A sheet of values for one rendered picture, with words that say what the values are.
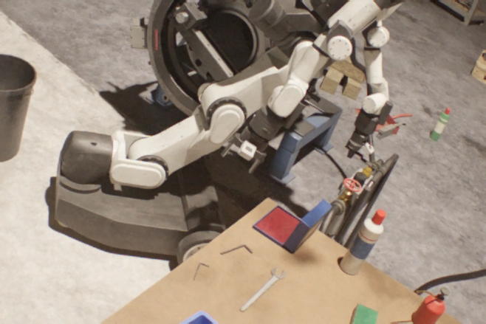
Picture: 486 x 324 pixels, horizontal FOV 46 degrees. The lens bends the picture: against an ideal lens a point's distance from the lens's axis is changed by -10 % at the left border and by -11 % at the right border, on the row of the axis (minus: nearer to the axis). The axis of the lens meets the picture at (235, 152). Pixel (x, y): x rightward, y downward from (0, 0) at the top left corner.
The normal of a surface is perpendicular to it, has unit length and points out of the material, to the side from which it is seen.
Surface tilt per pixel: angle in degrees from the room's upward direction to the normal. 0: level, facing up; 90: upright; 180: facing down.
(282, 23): 90
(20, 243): 0
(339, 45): 82
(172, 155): 90
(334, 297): 0
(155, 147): 31
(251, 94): 90
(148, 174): 90
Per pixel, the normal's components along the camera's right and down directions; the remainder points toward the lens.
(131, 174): 0.19, 0.58
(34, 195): 0.32, -0.80
